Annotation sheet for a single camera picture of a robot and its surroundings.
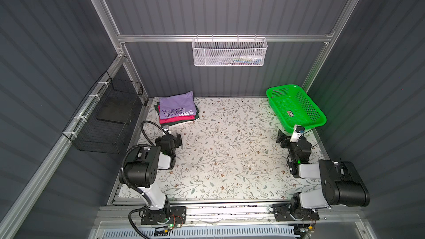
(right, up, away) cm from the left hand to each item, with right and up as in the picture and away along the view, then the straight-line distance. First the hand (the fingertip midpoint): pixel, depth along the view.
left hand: (167, 135), depth 96 cm
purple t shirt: (+6, +19, +12) cm, 23 cm away
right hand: (+70, +3, -7) cm, 70 cm away
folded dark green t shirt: (-11, +15, +13) cm, 22 cm away
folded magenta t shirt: (-1, +9, +5) cm, 10 cm away
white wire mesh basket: (+38, +55, +16) cm, 68 cm away
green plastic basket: (+84, +17, +20) cm, 88 cm away
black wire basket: (-23, +10, -23) cm, 34 cm away
